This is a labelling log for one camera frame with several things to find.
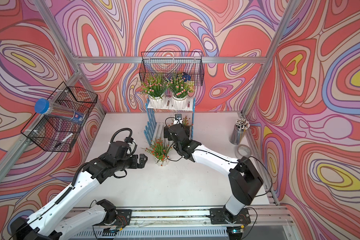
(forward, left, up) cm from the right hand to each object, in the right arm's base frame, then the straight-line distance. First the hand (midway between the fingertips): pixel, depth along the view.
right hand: (174, 129), depth 84 cm
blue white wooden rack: (+15, +16, -18) cm, 28 cm away
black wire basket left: (-3, +60, +7) cm, 60 cm away
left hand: (-15, +17, -4) cm, 24 cm away
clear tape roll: (-4, -43, -19) cm, 47 cm away
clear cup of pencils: (+3, -41, -3) cm, 41 cm away
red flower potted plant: (-10, +8, -6) cm, 14 cm away
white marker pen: (-9, +55, +6) cm, 56 cm away
